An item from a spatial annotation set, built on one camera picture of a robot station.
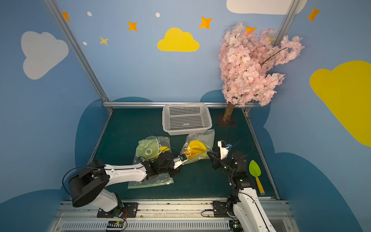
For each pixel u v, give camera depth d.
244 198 0.53
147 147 0.95
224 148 0.69
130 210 0.75
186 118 1.08
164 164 0.66
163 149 0.93
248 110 1.24
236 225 0.73
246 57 0.65
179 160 0.73
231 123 1.14
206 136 0.97
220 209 0.75
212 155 0.78
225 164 0.69
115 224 0.73
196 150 0.92
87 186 0.44
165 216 0.74
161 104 1.13
